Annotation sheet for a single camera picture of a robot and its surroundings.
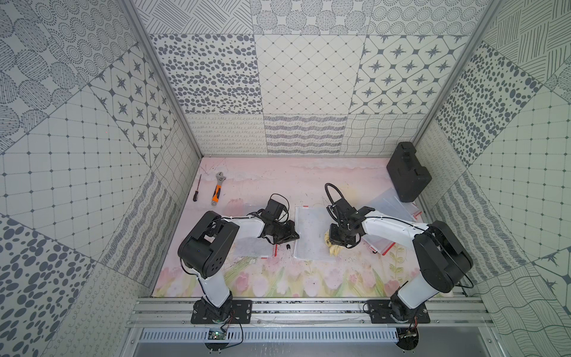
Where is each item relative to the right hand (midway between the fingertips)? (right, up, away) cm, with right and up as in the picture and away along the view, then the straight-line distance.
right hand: (332, 244), depth 88 cm
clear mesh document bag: (-8, +7, +8) cm, 13 cm away
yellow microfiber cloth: (0, -1, -4) cm, 4 cm away
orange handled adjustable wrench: (-53, +18, +16) cm, 58 cm away
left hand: (-11, +2, 0) cm, 11 cm away
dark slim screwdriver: (-62, +20, +16) cm, 67 cm away
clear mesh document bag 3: (+29, +15, +13) cm, 35 cm away
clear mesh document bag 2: (+18, +1, -3) cm, 18 cm away
